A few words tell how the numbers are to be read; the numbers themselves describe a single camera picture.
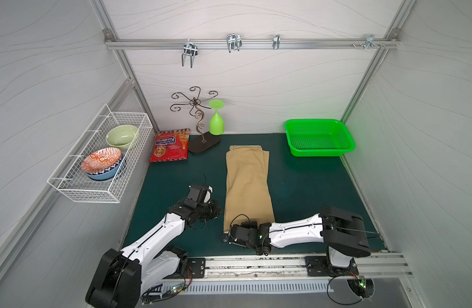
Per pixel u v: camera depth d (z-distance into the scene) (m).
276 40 0.72
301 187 1.00
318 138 1.19
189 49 0.78
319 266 0.75
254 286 0.70
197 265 0.74
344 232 0.46
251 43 0.77
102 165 0.63
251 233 0.63
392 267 0.76
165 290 0.69
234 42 0.76
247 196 0.91
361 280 0.72
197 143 1.15
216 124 0.95
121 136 0.73
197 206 0.65
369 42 0.77
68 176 0.57
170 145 1.09
